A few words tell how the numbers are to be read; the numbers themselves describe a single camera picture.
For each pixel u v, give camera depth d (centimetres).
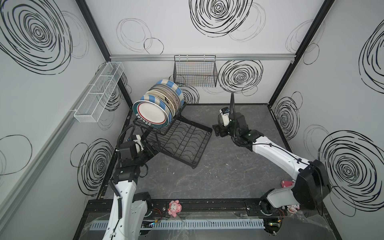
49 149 53
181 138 98
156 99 72
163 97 74
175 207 71
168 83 81
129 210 46
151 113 75
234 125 62
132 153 59
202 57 90
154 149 69
